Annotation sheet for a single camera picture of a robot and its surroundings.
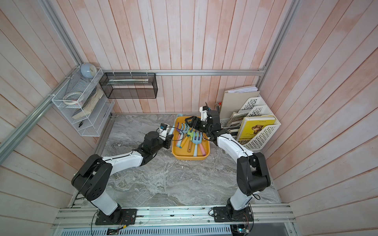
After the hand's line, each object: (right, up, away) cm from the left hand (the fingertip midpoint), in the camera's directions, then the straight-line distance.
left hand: (171, 136), depth 90 cm
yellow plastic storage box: (+7, -12, +7) cm, 16 cm away
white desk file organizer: (+53, +18, -2) cm, 56 cm away
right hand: (+10, +9, -4) cm, 14 cm away
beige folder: (+41, +23, +3) cm, 47 cm away
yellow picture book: (+47, +6, -7) cm, 48 cm away
